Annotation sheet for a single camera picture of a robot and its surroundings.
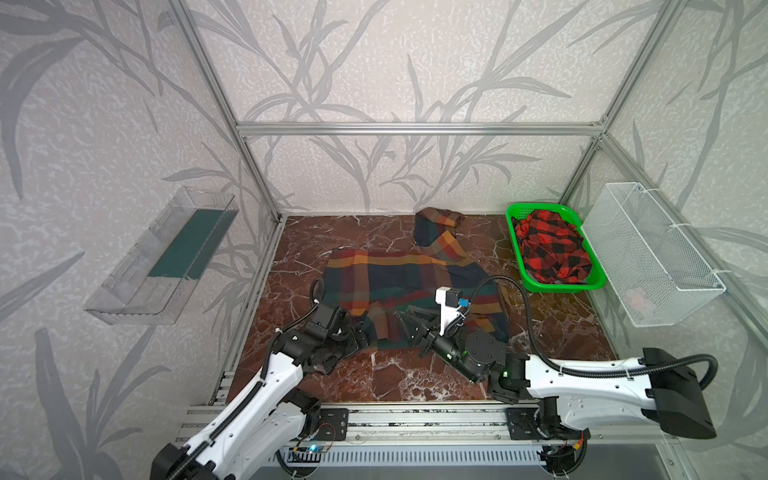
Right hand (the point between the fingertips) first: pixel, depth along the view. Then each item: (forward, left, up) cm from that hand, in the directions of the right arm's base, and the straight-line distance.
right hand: (403, 303), depth 65 cm
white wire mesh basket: (+4, -53, +6) cm, 54 cm away
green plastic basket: (+19, -60, -21) cm, 67 cm away
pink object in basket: (+4, -58, -7) cm, 58 cm away
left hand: (0, +11, -19) cm, 22 cm away
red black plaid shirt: (+32, -51, -22) cm, 64 cm away
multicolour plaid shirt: (+21, +11, -29) cm, 38 cm away
